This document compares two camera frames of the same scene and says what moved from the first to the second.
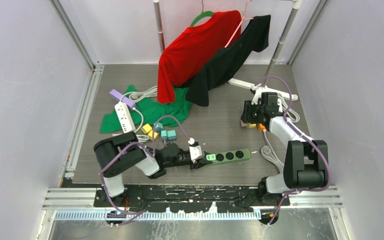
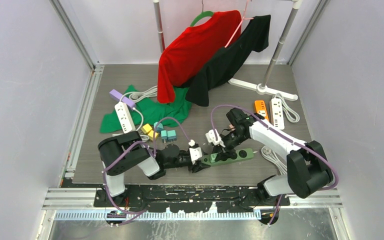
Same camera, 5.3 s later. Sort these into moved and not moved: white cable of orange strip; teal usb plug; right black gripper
Moved: right black gripper
Not moved: white cable of orange strip; teal usb plug
